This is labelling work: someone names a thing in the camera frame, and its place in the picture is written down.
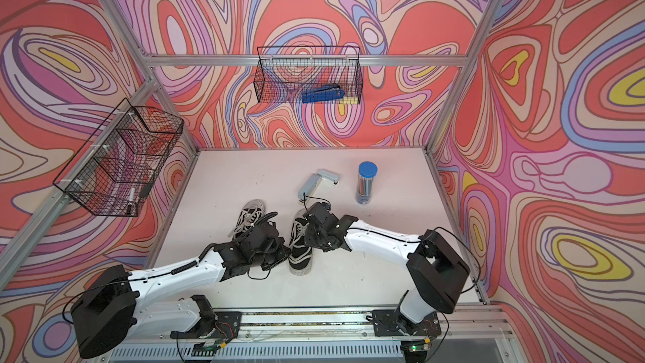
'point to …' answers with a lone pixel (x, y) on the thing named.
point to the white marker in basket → (131, 199)
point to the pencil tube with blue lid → (367, 170)
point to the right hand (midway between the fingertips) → (310, 246)
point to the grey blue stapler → (310, 184)
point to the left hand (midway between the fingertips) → (297, 253)
